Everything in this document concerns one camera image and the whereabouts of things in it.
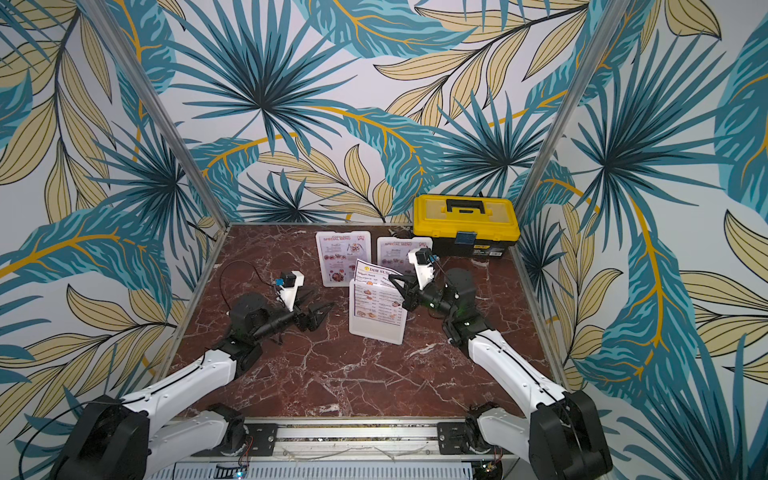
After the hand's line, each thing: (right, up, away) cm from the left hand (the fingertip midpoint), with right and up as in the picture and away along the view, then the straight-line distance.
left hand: (324, 299), depth 79 cm
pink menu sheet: (+2, +12, +15) cm, 19 cm away
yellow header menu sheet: (+14, +1, +1) cm, 14 cm away
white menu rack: (+13, -10, +8) cm, 18 cm away
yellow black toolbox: (+43, +21, +20) cm, 52 cm away
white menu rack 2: (+9, +18, +11) cm, 23 cm away
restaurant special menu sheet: (+19, +12, +13) cm, 26 cm away
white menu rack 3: (+29, +16, +9) cm, 35 cm away
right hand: (+18, +6, -3) cm, 19 cm away
